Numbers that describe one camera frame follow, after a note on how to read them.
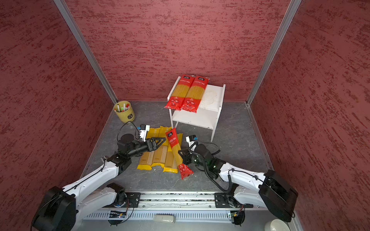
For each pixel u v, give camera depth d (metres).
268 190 0.42
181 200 0.76
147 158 0.87
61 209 0.39
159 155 0.87
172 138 0.82
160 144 0.73
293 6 0.71
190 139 0.72
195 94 0.76
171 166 0.83
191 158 0.69
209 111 0.71
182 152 0.77
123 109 1.00
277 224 0.62
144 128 0.73
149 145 0.69
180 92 0.77
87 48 0.88
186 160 0.70
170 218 0.66
